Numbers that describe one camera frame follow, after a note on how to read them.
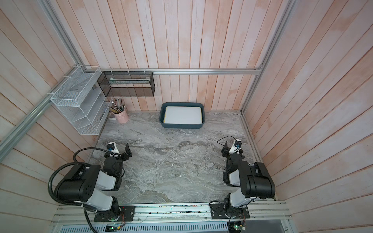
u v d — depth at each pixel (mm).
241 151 815
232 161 673
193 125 1081
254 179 457
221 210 733
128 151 832
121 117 1083
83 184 453
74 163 484
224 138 806
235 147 759
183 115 1139
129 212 732
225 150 815
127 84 1040
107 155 781
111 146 746
